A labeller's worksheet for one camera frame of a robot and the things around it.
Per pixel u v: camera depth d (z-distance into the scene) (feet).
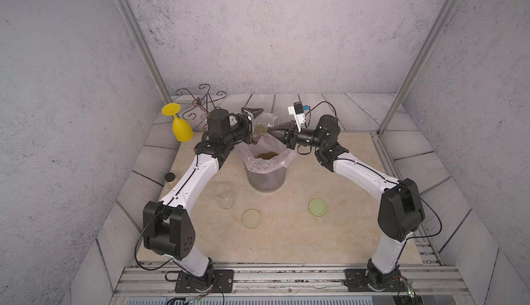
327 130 2.01
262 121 2.33
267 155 3.33
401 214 1.55
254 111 2.38
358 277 2.43
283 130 2.21
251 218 2.91
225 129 1.97
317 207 2.99
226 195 3.07
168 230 1.41
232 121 2.41
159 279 2.47
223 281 2.37
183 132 3.00
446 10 2.50
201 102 2.99
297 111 2.12
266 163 2.43
